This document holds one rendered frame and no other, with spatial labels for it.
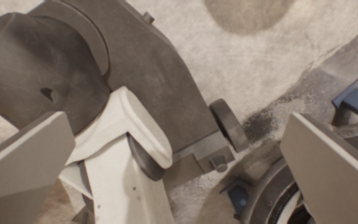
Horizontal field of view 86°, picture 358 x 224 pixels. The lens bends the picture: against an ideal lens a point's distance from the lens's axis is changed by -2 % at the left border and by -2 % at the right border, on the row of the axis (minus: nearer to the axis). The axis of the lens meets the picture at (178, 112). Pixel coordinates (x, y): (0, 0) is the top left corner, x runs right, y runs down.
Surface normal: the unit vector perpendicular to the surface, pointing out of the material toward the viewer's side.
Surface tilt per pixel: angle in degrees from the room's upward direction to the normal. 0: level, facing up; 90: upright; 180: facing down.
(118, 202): 72
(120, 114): 58
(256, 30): 0
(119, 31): 0
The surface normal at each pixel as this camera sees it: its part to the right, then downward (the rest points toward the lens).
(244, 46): 0.19, 0.54
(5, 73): 0.43, 0.30
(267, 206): -0.73, -0.48
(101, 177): -0.28, -0.30
